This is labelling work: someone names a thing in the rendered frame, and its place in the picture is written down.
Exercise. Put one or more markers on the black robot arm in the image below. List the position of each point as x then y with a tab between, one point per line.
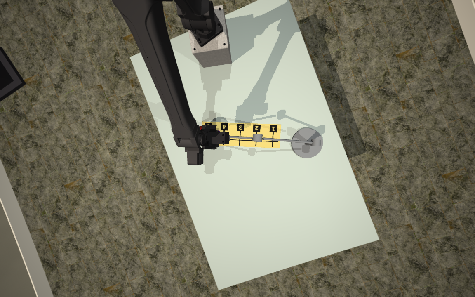
146	21

